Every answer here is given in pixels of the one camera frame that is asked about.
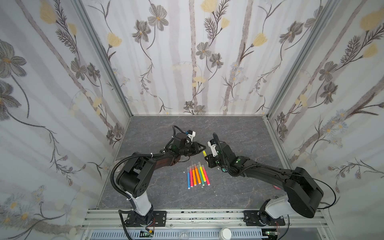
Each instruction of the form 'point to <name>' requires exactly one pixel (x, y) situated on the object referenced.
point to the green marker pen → (202, 183)
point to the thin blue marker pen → (188, 181)
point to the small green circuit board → (145, 234)
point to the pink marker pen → (191, 181)
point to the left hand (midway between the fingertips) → (203, 144)
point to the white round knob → (225, 233)
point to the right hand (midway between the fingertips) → (202, 154)
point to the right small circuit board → (272, 233)
